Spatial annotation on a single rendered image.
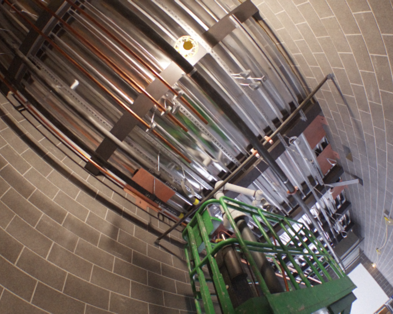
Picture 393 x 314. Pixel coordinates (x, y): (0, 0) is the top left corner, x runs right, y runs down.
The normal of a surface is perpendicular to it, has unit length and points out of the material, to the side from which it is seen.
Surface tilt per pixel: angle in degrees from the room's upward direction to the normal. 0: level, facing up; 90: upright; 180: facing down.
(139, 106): 180
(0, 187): 90
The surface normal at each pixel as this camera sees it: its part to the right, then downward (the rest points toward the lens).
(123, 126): 0.18, 0.40
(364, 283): -0.69, -0.60
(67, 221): 0.70, -0.69
